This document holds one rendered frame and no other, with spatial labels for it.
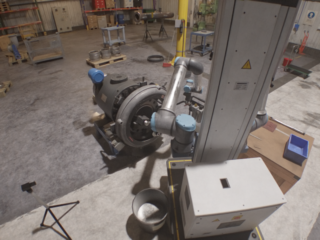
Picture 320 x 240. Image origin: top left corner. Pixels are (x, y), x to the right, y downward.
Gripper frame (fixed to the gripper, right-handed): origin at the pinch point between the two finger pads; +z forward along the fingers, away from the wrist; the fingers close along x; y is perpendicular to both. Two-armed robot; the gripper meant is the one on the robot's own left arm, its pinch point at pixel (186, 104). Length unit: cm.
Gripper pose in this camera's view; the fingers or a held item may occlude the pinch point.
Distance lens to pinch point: 230.6
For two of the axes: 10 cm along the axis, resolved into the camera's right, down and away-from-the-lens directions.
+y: 7.6, -4.0, 5.2
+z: 0.0, 7.9, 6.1
